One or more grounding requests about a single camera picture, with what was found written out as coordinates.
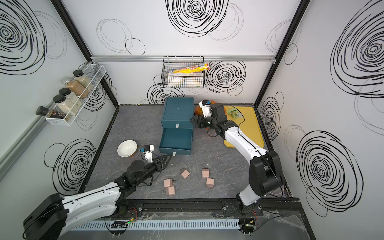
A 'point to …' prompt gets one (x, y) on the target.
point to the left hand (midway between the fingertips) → (170, 157)
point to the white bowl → (127, 148)
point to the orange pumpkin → (198, 110)
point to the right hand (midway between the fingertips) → (194, 119)
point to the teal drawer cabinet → (177, 136)
